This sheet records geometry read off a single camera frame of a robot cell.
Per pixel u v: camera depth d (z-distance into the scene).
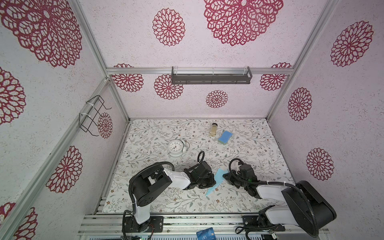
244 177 0.73
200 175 0.71
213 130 1.10
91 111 0.78
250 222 0.74
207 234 0.72
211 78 0.88
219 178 0.91
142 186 0.48
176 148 0.99
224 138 1.07
